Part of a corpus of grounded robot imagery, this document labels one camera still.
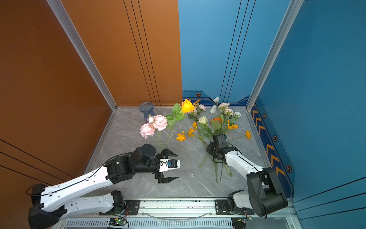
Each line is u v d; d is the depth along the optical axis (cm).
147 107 96
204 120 108
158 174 58
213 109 116
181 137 89
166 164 53
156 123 63
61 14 71
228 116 110
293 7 70
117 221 71
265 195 42
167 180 57
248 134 99
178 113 66
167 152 61
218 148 68
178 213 72
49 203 40
